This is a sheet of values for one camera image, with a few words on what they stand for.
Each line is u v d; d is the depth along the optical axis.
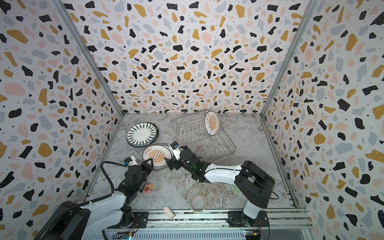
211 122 1.06
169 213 0.75
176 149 0.70
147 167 0.78
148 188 0.81
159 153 0.95
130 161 0.77
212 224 0.73
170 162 0.72
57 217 0.39
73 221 0.42
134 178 0.66
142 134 1.06
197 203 0.80
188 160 0.62
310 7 0.72
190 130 1.03
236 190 0.84
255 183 0.44
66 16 0.72
